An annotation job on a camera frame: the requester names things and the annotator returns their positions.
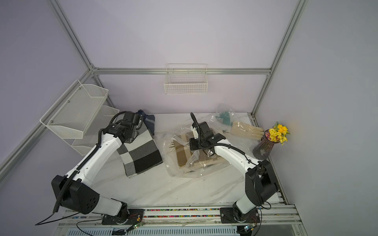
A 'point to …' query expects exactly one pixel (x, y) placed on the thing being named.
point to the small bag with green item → (224, 112)
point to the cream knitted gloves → (245, 130)
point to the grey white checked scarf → (141, 155)
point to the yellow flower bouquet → (278, 133)
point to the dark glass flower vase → (263, 148)
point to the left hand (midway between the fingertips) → (122, 132)
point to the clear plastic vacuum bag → (166, 142)
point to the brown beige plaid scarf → (186, 158)
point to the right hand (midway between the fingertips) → (192, 145)
